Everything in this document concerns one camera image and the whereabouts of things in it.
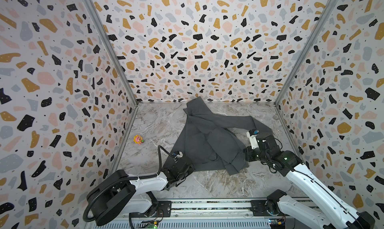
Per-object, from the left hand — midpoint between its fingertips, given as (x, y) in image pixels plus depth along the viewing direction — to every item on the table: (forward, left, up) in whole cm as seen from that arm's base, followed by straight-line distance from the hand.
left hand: (196, 163), depth 86 cm
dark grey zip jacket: (+14, -10, +2) cm, 17 cm away
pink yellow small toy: (+17, +38, +1) cm, 41 cm away
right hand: (+3, -24, +14) cm, 28 cm away
